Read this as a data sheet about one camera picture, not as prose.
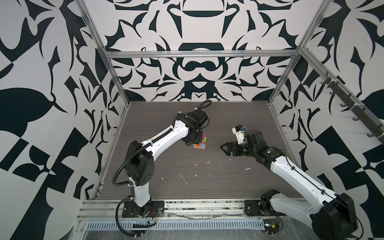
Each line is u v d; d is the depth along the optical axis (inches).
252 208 29.3
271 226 28.1
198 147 37.0
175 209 29.9
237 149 27.7
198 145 37.6
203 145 36.8
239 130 28.6
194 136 27.7
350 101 23.5
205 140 36.0
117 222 27.0
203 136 36.0
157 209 29.2
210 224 28.0
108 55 36.2
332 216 15.3
